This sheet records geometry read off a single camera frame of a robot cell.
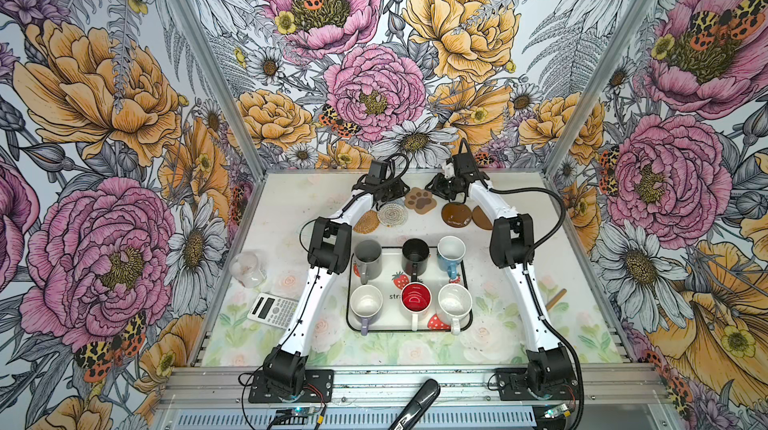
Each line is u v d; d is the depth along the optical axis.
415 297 0.87
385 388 0.76
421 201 1.12
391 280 0.92
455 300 0.87
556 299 0.89
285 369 0.65
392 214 1.08
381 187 0.95
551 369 0.65
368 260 0.86
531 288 0.70
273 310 0.85
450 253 0.92
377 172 0.96
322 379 0.75
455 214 1.08
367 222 1.06
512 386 0.74
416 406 0.67
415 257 0.94
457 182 0.98
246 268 0.94
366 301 0.87
